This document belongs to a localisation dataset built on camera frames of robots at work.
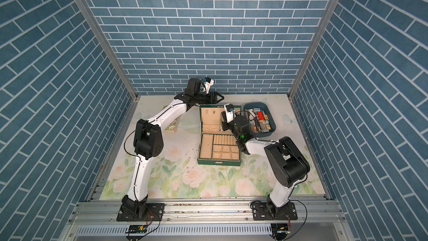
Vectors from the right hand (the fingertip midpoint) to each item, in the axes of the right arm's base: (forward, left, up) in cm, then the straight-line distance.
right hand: (224, 113), depth 90 cm
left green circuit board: (-53, +34, -19) cm, 66 cm away
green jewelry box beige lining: (-14, +3, -13) cm, 19 cm away
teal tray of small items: (+7, -24, -16) cm, 29 cm away
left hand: (+8, +1, +3) cm, 9 cm away
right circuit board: (-48, -28, -17) cm, 58 cm away
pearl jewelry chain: (-2, +2, -6) cm, 6 cm away
